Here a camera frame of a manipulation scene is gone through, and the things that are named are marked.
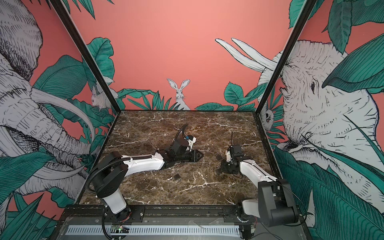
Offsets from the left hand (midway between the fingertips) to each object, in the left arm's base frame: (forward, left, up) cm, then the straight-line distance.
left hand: (204, 154), depth 82 cm
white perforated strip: (-33, +25, -12) cm, 43 cm away
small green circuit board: (-32, +42, -12) cm, 55 cm away
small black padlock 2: (-8, +16, -12) cm, 22 cm away
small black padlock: (+5, -10, -13) cm, 17 cm away
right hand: (-3, -11, -10) cm, 15 cm away
